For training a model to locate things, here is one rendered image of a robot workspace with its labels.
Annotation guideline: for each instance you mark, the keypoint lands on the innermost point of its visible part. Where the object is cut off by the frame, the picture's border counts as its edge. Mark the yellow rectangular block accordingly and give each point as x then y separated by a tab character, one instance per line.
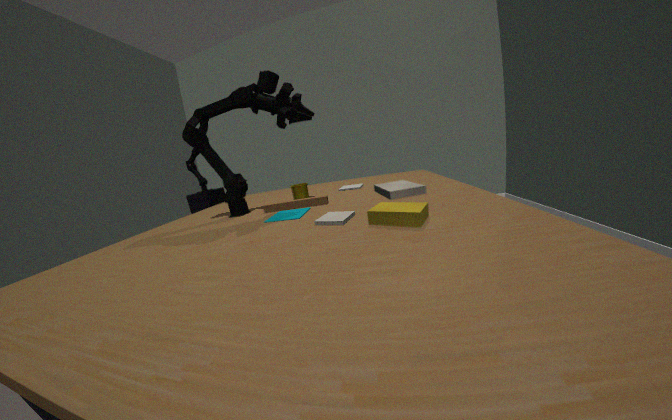
399	214

